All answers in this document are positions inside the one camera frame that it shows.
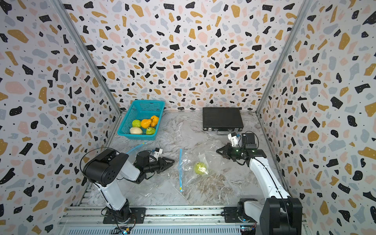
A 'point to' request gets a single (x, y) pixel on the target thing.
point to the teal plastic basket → (141, 109)
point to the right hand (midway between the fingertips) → (217, 151)
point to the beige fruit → (135, 130)
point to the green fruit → (197, 165)
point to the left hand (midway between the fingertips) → (174, 163)
